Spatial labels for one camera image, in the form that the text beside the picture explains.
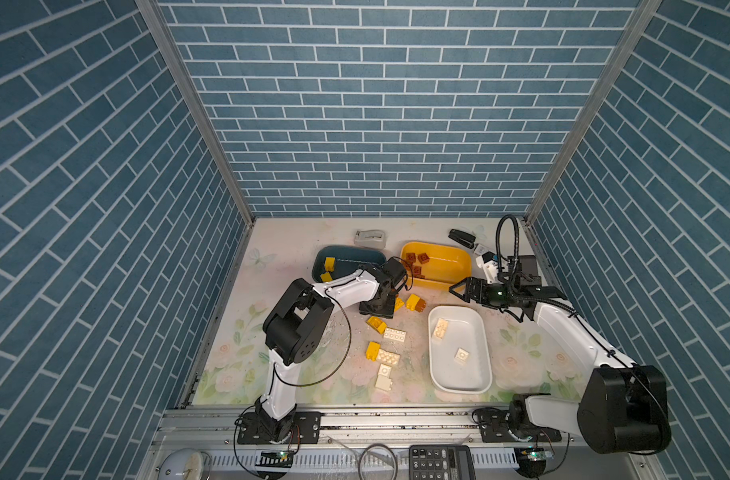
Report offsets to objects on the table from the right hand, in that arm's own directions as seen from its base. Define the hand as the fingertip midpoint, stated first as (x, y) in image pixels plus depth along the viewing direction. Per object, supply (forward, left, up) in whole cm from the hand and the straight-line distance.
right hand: (460, 288), depth 84 cm
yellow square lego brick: (+14, +42, -11) cm, 46 cm away
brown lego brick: (+21, +9, -13) cm, 26 cm away
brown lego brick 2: (+16, +14, -12) cm, 25 cm away
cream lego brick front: (-22, +20, -13) cm, 33 cm away
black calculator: (-40, +6, -12) cm, 42 cm away
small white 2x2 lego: (-14, -2, -14) cm, 20 cm away
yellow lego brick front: (+8, +42, -11) cm, 44 cm away
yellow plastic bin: (+18, +4, -14) cm, 24 cm away
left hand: (-2, +22, -13) cm, 26 cm away
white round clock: (-45, +60, -5) cm, 76 cm away
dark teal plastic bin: (+18, +36, -13) cm, 42 cm away
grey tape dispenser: (+25, +28, -9) cm, 39 cm away
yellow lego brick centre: (-16, +24, -11) cm, 31 cm away
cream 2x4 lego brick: (-6, +4, -13) cm, 15 cm away
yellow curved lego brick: (-7, +23, -13) cm, 28 cm away
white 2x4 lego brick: (-10, +18, -13) cm, 24 cm away
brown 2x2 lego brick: (+14, +11, -13) cm, 22 cm away
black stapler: (+31, -6, -13) cm, 34 cm away
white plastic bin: (-6, -4, -14) cm, 16 cm away
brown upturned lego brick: (+20, +13, -13) cm, 28 cm away
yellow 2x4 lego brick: (+1, +17, -13) cm, 22 cm away
